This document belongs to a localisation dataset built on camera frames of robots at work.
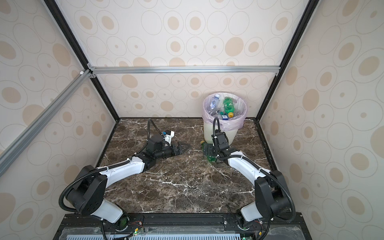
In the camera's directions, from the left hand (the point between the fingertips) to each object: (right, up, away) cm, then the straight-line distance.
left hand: (189, 146), depth 80 cm
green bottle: (+14, -9, +12) cm, 20 cm away
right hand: (+13, -1, +10) cm, 16 cm away
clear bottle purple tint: (+16, +26, +17) cm, 34 cm away
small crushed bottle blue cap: (+20, +18, +7) cm, 27 cm away
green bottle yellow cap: (+23, +24, +9) cm, 35 cm away
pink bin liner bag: (+25, +13, +1) cm, 28 cm away
